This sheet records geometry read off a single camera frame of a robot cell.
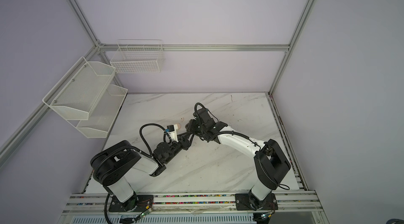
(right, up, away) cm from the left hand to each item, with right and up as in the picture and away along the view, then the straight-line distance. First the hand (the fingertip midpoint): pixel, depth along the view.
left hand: (193, 134), depth 84 cm
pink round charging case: (-7, +5, -8) cm, 12 cm away
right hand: (-5, +2, -2) cm, 6 cm away
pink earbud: (-9, +6, +20) cm, 23 cm away
